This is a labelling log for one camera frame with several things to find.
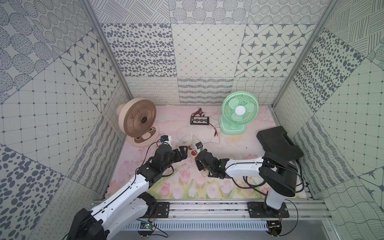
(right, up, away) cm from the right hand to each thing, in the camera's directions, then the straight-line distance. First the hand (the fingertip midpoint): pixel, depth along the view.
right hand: (199, 159), depth 90 cm
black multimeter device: (0, +24, +21) cm, 31 cm away
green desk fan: (+23, +31, -3) cm, 39 cm away
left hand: (-11, +11, -10) cm, 18 cm away
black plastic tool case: (+49, +11, +6) cm, 51 cm away
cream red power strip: (-4, +5, +1) cm, 6 cm away
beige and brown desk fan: (-34, +24, -10) cm, 43 cm away
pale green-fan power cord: (+10, +8, +11) cm, 17 cm away
